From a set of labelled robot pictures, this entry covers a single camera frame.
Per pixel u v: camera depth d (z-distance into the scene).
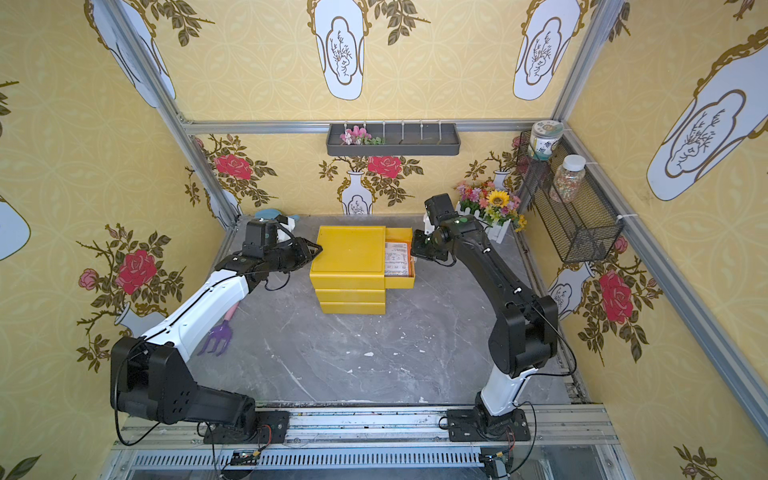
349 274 0.76
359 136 0.88
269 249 0.69
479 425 0.65
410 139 0.92
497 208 1.01
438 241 0.61
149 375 0.42
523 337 0.45
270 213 1.21
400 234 0.86
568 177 0.72
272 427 0.73
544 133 0.85
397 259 0.88
